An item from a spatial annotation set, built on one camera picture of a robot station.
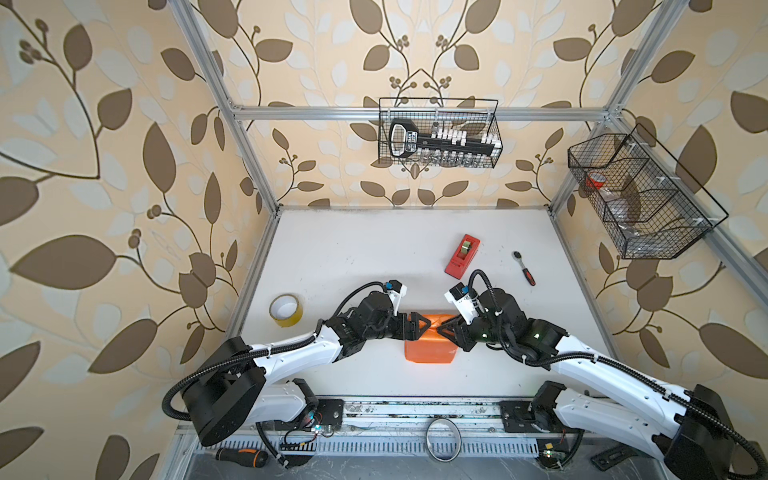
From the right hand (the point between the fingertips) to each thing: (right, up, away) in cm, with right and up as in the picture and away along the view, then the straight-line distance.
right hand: (442, 330), depth 76 cm
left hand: (-5, +1, +3) cm, 6 cm away
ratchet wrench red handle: (+32, +17, +29) cm, 46 cm away
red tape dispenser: (+11, +17, +26) cm, 33 cm away
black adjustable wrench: (+39, -28, -6) cm, 49 cm away
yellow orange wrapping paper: (-2, -4, 0) cm, 5 cm away
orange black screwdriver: (-45, -26, -9) cm, 53 cm away
